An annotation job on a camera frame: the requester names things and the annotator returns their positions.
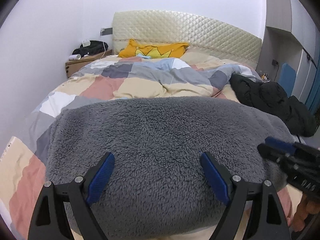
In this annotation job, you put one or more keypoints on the blue chair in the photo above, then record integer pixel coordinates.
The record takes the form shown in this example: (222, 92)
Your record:
(287, 78)

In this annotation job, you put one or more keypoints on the black jacket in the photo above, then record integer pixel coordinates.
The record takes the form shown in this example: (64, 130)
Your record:
(271, 98)

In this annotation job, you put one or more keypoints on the white charger on bag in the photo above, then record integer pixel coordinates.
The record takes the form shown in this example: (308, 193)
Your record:
(86, 43)

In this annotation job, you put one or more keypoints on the person's right hand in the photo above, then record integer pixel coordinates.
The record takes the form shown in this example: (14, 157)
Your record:
(305, 207)

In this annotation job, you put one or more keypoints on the grey wardrobe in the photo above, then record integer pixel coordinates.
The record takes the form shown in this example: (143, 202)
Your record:
(290, 37)

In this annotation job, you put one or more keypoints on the patchwork quilt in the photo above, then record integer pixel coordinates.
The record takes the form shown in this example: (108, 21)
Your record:
(23, 162)

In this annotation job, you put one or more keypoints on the black bag on nightstand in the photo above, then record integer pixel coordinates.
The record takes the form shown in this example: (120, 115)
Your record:
(94, 48)

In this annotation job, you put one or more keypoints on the grey fleece jacket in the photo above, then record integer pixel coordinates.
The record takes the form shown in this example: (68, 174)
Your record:
(158, 187)

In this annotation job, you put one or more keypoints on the bottles on side table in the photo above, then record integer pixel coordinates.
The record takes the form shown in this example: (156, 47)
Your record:
(264, 76)

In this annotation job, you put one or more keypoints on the brown cardboard nightstand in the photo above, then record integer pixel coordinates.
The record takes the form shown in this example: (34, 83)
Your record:
(72, 66)

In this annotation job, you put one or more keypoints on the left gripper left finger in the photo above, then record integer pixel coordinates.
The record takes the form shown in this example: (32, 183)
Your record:
(49, 219)

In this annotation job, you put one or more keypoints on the wall socket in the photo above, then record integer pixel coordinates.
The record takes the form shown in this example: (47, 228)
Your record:
(106, 31)

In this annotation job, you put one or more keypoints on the blue curtain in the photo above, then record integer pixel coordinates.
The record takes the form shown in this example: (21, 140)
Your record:
(313, 100)

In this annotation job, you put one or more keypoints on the white roll on nightstand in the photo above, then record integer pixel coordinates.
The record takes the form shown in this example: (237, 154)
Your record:
(75, 57)

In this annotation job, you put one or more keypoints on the yellow pillow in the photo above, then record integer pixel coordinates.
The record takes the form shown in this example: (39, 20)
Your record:
(134, 48)

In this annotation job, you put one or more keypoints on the cream quilted headboard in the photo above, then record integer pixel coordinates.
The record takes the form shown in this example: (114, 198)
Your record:
(207, 35)

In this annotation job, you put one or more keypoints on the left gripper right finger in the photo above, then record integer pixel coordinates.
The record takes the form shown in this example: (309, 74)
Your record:
(266, 219)

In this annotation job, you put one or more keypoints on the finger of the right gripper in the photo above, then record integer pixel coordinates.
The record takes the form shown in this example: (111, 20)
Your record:
(273, 152)
(281, 142)

